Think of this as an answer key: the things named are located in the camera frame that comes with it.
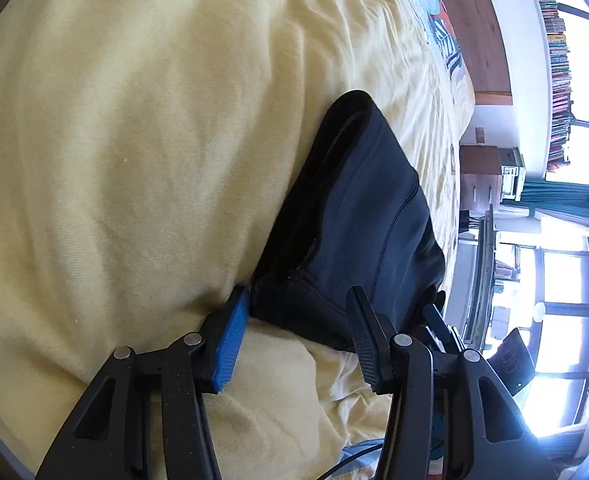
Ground wooden dresser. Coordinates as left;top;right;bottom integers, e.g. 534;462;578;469
459;144;500;211

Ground row of books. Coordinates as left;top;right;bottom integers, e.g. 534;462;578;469
522;0;575;171

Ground wooden headboard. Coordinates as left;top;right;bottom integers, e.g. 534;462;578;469
422;0;513;106

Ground black cable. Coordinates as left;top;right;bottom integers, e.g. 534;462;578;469
325;440;390;480

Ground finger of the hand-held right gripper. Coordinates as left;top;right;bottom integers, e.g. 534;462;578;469
421;304;468;358

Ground yellow printed duvet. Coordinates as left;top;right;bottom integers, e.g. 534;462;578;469
0;0;475;480

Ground white printer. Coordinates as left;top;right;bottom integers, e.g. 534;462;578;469
497;147;526;201

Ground black pants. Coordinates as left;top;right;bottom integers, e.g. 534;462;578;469
252;90;448;353

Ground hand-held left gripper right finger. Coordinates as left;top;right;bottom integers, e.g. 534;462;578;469
347;286;558;480

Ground teal curtain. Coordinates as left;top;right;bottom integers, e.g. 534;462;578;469
499;180;589;223

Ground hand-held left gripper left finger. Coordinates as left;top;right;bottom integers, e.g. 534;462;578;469
34;285;252;480

